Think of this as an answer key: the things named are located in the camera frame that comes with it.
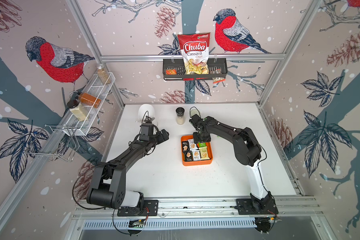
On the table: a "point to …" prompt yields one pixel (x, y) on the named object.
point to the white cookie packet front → (196, 155)
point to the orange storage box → (196, 163)
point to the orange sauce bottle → (90, 100)
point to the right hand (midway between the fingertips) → (198, 140)
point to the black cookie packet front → (188, 156)
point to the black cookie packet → (185, 146)
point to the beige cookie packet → (203, 153)
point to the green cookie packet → (202, 144)
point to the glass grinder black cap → (180, 114)
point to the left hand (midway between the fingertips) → (166, 132)
